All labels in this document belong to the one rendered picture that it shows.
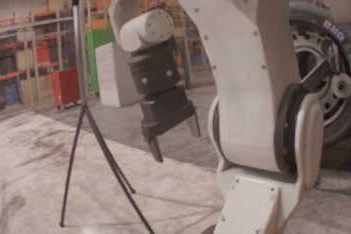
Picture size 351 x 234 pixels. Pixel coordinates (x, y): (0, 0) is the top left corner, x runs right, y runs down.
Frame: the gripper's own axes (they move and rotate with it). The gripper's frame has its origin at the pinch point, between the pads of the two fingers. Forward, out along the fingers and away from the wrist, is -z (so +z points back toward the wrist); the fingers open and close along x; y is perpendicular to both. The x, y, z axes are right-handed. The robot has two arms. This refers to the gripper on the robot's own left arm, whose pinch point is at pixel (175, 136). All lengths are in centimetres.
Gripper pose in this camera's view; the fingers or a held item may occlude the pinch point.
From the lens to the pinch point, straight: 57.8
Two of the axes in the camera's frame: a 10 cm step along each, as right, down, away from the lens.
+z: -2.8, -9.0, -3.4
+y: -6.4, -0.9, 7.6
